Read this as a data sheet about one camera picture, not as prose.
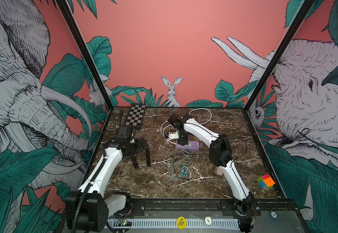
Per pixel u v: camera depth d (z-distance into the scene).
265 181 0.79
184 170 0.86
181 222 0.70
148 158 0.90
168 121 0.84
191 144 0.96
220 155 0.60
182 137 0.84
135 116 1.11
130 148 0.67
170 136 0.88
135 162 0.88
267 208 0.76
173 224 0.70
